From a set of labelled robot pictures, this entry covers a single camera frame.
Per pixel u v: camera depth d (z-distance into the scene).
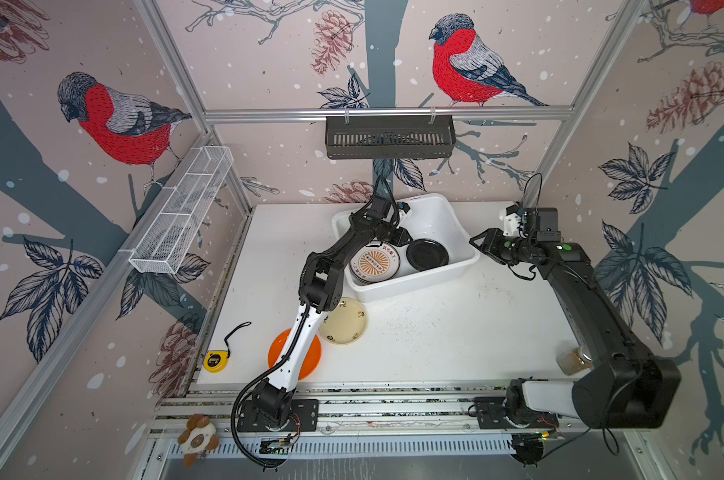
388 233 0.94
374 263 1.01
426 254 1.04
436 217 1.07
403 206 0.97
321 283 0.68
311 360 0.82
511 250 0.67
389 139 1.05
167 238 0.72
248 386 0.68
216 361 0.81
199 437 0.68
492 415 0.73
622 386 0.36
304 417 0.73
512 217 0.73
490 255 0.71
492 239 0.70
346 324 0.90
